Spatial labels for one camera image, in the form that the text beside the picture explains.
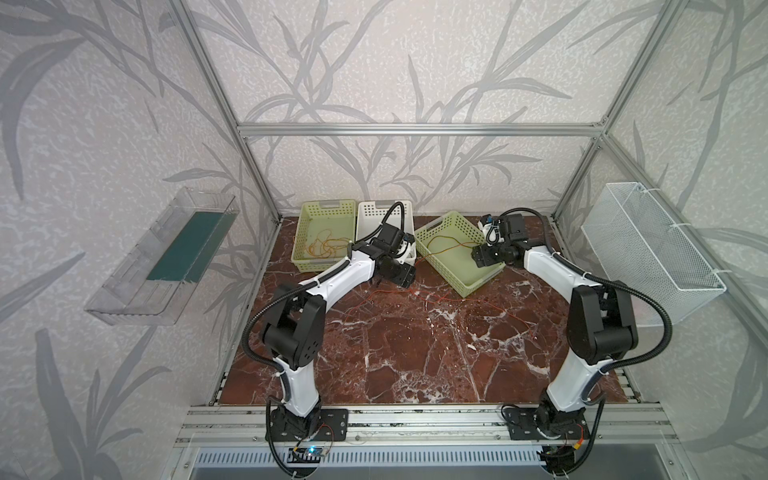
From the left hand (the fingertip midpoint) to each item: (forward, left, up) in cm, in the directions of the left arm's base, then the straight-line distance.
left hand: (409, 265), depth 91 cm
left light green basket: (+31, +28, -12) cm, 44 cm away
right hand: (+10, -25, 0) cm, 26 cm away
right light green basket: (+16, -14, -9) cm, 23 cm away
